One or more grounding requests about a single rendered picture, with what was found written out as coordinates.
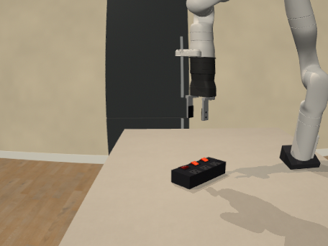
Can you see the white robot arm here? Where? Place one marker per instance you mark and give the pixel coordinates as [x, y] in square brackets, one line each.
[304, 30]

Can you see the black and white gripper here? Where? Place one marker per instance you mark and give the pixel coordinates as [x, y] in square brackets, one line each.
[202, 70]

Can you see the black power strip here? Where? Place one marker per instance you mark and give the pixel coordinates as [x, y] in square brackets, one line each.
[198, 172]

